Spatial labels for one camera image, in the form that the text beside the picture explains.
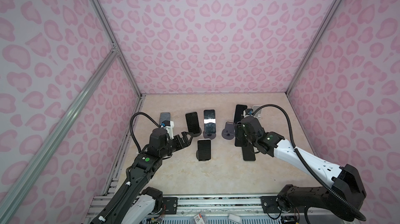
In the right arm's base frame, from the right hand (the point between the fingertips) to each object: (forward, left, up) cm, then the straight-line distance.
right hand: (240, 126), depth 82 cm
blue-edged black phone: (-9, +2, +4) cm, 10 cm away
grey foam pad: (+16, +46, -14) cm, 51 cm away
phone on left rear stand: (+8, +27, -7) cm, 29 cm away
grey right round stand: (+3, +5, -13) cm, 14 cm away
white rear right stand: (+19, -16, -14) cm, 28 cm away
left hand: (-7, +26, +3) cm, 27 cm away
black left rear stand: (+4, +25, -17) cm, 30 cm away
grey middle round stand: (+3, +16, -17) cm, 24 cm away
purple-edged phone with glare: (+8, +16, -8) cm, 19 cm away
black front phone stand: (-9, +23, -17) cm, 30 cm away
